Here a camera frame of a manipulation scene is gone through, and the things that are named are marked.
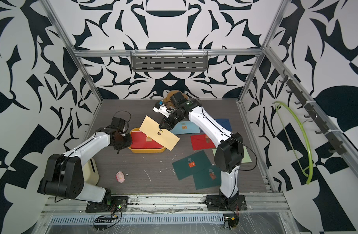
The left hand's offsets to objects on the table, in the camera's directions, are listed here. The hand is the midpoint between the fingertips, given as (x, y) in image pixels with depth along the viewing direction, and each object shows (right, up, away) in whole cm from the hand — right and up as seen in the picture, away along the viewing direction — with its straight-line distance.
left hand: (129, 141), depth 90 cm
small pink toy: (-2, -18, -9) cm, 20 cm away
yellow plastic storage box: (+9, -6, 0) cm, 11 cm away
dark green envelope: (+37, -14, -3) cm, 40 cm away
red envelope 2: (+45, -2, +7) cm, 45 cm away
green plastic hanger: (+82, -7, -29) cm, 87 cm away
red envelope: (+4, 0, +3) cm, 6 cm away
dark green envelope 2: (+47, -19, -7) cm, 51 cm away
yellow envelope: (+22, +4, -11) cm, 25 cm away
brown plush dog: (+25, +22, -18) cm, 38 cm away
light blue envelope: (+34, +7, +14) cm, 37 cm away
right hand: (+21, +11, -11) cm, 26 cm away
